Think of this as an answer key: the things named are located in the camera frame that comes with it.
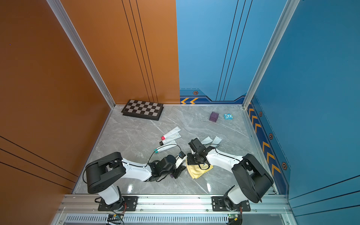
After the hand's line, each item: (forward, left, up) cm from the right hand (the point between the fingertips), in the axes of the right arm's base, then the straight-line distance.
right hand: (187, 161), depth 88 cm
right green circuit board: (-29, -24, -2) cm, 37 cm away
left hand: (-2, +2, -1) cm, 3 cm away
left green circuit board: (-29, +38, -4) cm, 48 cm away
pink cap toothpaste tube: (+22, +10, +1) cm, 25 cm away
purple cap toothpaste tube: (-9, +10, +1) cm, 13 cm away
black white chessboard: (+42, +36, +4) cm, 55 cm away
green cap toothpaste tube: (+4, +10, +13) cm, 17 cm away
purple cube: (+34, -20, +4) cm, 40 cm away
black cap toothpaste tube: (+18, +7, +1) cm, 20 cm away
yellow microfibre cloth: (-6, -4, +2) cm, 8 cm away
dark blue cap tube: (+14, -20, 0) cm, 24 cm away
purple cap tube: (+15, -13, +1) cm, 20 cm away
